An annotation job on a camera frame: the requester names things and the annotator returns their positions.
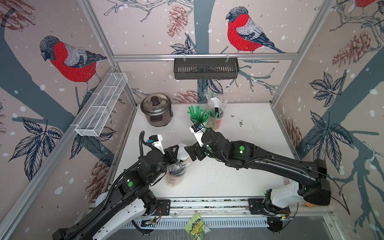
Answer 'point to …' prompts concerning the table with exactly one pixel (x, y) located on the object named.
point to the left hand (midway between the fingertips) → (182, 144)
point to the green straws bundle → (199, 114)
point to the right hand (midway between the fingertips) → (192, 141)
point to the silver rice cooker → (157, 109)
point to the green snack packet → (196, 227)
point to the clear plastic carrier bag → (223, 99)
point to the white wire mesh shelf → (94, 122)
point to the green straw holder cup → (195, 121)
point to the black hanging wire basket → (206, 68)
